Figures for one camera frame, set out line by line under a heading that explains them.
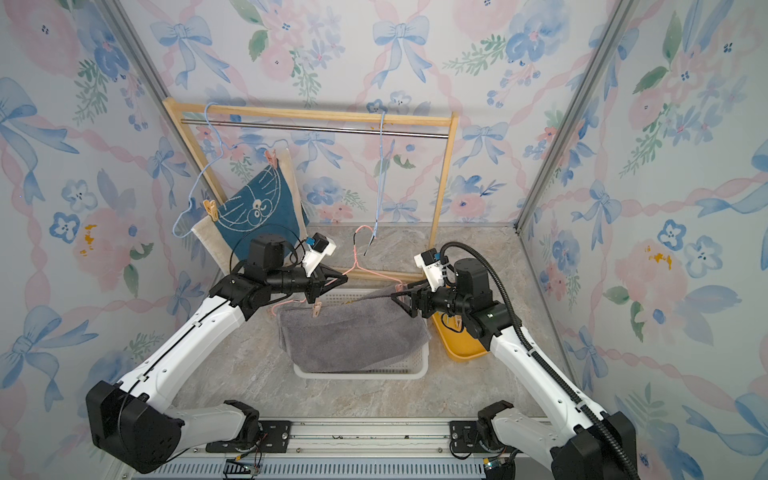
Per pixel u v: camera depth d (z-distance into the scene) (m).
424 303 0.64
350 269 0.70
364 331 0.79
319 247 0.62
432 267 0.65
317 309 0.70
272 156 0.80
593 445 0.38
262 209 0.82
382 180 1.09
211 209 0.67
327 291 0.69
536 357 0.47
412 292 0.64
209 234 0.70
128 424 0.39
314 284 0.63
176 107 0.61
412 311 0.65
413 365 0.84
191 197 1.00
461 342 0.90
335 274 0.70
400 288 0.76
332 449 0.73
